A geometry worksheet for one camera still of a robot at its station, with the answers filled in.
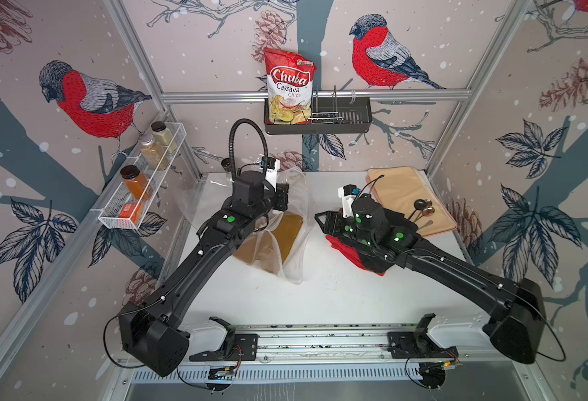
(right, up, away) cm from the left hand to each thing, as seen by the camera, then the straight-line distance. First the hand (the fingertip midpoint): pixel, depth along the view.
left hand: (295, 181), depth 73 cm
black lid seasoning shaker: (-33, +10, +38) cm, 51 cm away
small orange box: (-45, -8, -6) cm, 46 cm away
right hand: (+7, -11, +2) cm, 13 cm away
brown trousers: (-10, -22, +7) cm, 25 cm away
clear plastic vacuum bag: (+1, -8, +22) cm, 23 cm away
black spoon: (+54, -8, +34) cm, 64 cm away
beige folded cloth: (+50, -3, +42) cm, 65 cm away
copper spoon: (+56, -12, +31) cm, 65 cm away
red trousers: (+21, -27, +23) cm, 41 cm away
